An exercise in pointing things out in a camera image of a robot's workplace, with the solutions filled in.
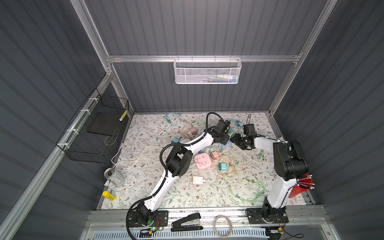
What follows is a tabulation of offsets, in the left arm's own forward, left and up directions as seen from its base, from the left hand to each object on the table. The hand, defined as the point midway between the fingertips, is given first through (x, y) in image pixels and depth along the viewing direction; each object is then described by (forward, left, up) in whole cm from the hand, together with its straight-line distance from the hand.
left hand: (225, 137), depth 101 cm
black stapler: (-48, +26, -3) cm, 55 cm away
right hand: (-2, -6, -2) cm, 7 cm away
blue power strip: (-5, -1, -1) cm, 5 cm away
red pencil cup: (-36, -31, +8) cm, 48 cm away
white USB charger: (-27, +21, -4) cm, 34 cm away
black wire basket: (-11, +72, +22) cm, 77 cm away
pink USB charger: (-12, +9, -2) cm, 15 cm away
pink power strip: (-16, +17, -2) cm, 23 cm away
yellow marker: (-34, +68, +3) cm, 76 cm away
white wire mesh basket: (+56, +8, +18) cm, 60 cm away
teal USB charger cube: (-20, +5, -2) cm, 21 cm away
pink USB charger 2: (+9, +22, -2) cm, 23 cm away
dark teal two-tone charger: (+1, +35, -3) cm, 35 cm away
